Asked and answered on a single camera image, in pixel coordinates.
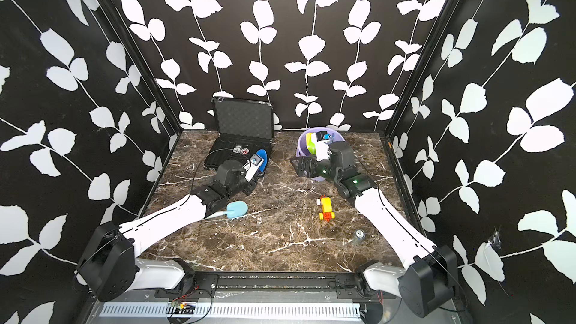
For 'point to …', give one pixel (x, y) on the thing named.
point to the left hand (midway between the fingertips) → (255, 167)
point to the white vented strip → (208, 310)
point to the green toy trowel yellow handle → (310, 145)
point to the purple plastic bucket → (303, 150)
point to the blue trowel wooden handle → (263, 163)
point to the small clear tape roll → (359, 235)
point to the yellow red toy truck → (326, 204)
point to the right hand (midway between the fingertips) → (298, 155)
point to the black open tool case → (243, 127)
